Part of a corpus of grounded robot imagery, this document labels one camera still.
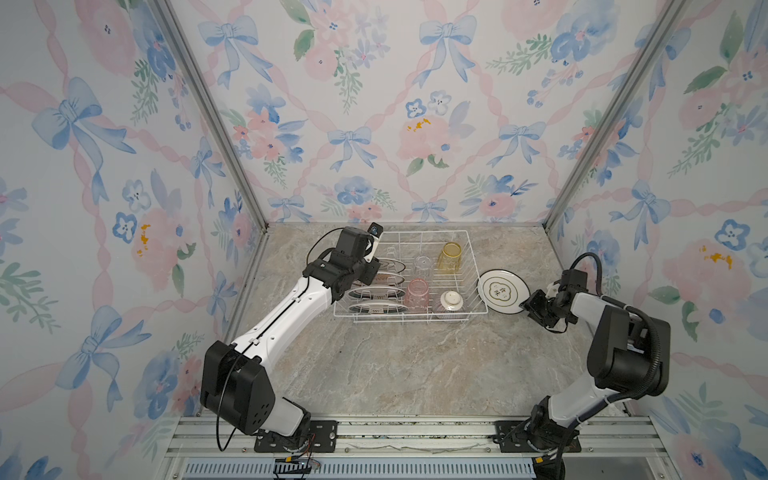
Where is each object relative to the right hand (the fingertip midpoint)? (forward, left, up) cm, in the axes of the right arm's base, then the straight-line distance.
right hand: (526, 305), depth 96 cm
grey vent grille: (-44, +49, -2) cm, 65 cm away
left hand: (+3, +49, +22) cm, 54 cm away
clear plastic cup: (+8, +33, +10) cm, 36 cm away
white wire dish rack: (+25, +39, -1) cm, 46 cm away
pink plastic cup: (-2, +36, +10) cm, 37 cm away
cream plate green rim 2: (+10, +43, +7) cm, 45 cm away
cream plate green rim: (+6, +6, -1) cm, 9 cm away
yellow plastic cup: (+13, +24, +8) cm, 28 cm away
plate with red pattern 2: (+3, +48, +2) cm, 48 cm away
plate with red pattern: (+5, +44, +7) cm, 45 cm away
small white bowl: (-2, +25, +6) cm, 26 cm away
